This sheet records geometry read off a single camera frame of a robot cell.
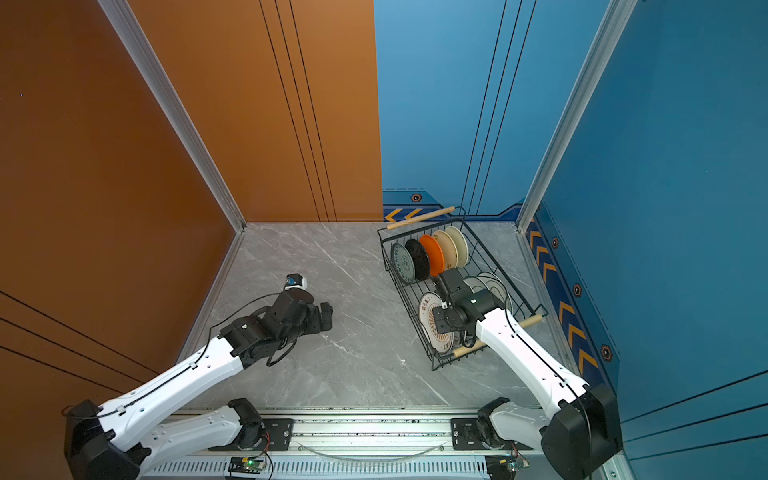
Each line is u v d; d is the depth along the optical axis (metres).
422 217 0.96
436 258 0.96
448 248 0.98
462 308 0.54
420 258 0.95
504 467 0.70
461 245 0.97
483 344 0.53
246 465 0.71
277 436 0.73
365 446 0.73
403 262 0.99
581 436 0.39
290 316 0.58
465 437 0.72
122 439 0.40
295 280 0.69
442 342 0.83
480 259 0.97
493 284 0.88
